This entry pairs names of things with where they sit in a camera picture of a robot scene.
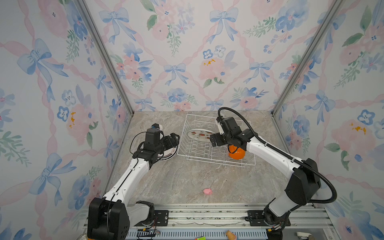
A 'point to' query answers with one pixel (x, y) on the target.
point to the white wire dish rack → (196, 145)
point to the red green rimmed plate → (167, 154)
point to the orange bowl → (236, 153)
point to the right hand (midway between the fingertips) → (217, 136)
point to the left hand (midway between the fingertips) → (174, 137)
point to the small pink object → (207, 191)
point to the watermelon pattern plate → (200, 134)
